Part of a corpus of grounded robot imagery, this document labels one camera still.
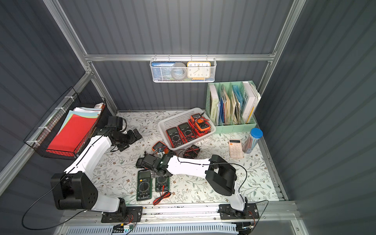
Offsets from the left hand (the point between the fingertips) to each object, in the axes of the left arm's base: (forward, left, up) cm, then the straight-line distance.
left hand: (134, 139), depth 85 cm
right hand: (-14, -17, -9) cm, 24 cm away
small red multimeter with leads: (+11, -39, -9) cm, 41 cm away
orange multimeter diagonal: (+3, -13, -12) cm, 18 cm away
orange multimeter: (+15, -42, -5) cm, 45 cm away
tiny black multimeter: (-9, -1, -13) cm, 16 cm away
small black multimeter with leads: (-2, -34, -13) cm, 36 cm away
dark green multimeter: (-22, -7, -14) cm, 27 cm away
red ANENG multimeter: (+9, -22, -11) cm, 26 cm away
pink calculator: (+2, -64, -14) cm, 65 cm away
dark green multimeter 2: (-21, -17, -13) cm, 30 cm away
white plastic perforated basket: (+24, -26, -9) cm, 37 cm away
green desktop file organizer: (+23, -61, +5) cm, 65 cm away
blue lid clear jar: (-1, -69, -6) cm, 70 cm away
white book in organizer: (+24, -74, +11) cm, 79 cm away
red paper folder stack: (0, +26, +13) cm, 29 cm away
